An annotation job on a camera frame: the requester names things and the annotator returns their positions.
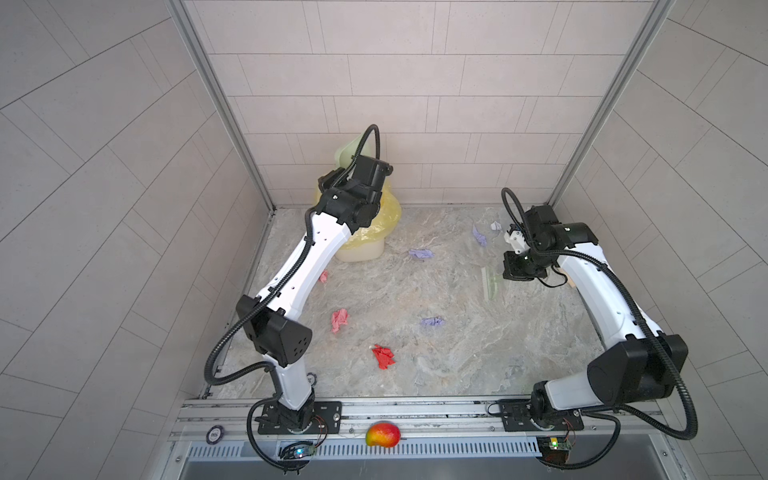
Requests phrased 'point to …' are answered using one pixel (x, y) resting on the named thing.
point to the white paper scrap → (495, 226)
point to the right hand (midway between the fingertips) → (503, 271)
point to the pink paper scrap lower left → (340, 317)
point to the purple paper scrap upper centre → (422, 253)
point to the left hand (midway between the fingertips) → (327, 177)
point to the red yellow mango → (382, 435)
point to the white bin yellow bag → (367, 243)
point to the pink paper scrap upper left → (324, 276)
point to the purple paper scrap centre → (432, 321)
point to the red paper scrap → (384, 357)
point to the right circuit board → (554, 449)
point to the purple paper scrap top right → (481, 238)
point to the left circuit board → (297, 450)
